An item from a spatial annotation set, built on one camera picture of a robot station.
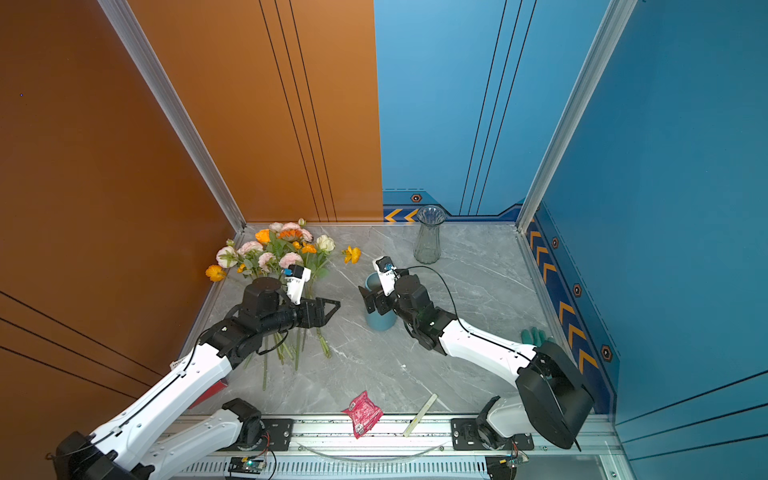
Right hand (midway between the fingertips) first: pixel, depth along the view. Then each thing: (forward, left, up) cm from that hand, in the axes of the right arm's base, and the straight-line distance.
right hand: (373, 279), depth 81 cm
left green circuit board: (-39, +30, -20) cm, 54 cm away
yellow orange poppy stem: (+23, +11, -17) cm, 31 cm away
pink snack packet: (-29, +2, -18) cm, 34 cm away
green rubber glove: (-9, -47, -18) cm, 52 cm away
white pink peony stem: (+20, +54, -14) cm, 59 cm away
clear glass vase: (+27, -18, -19) cm, 38 cm away
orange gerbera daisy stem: (+28, +32, -11) cm, 44 cm away
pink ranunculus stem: (+16, +30, -11) cm, 36 cm away
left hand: (-7, +11, 0) cm, 13 cm away
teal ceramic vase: (-5, 0, -15) cm, 15 cm away
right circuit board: (-40, -31, -21) cm, 54 cm away
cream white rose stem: (+26, +20, -14) cm, 36 cm away
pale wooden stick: (-29, -12, -20) cm, 37 cm away
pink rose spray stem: (+24, +33, -12) cm, 42 cm away
